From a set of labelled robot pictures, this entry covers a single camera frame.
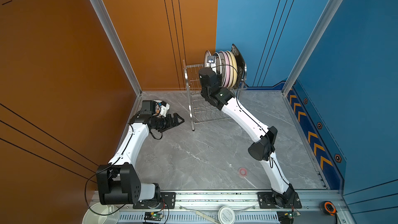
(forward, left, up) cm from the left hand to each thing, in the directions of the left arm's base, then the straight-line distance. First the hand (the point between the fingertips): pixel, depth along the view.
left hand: (178, 121), depth 82 cm
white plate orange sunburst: (-4, +8, +12) cm, 15 cm away
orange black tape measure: (-36, -70, -13) cm, 80 cm away
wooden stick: (-42, -19, -17) cm, 49 cm away
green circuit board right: (-40, -52, -18) cm, 68 cm away
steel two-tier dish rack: (+17, -12, -12) cm, 24 cm away
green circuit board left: (-40, +9, -19) cm, 45 cm away
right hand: (+18, -18, +21) cm, 33 cm away
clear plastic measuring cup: (-42, +15, +15) cm, 47 cm away
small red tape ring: (-20, -35, -17) cm, 44 cm away
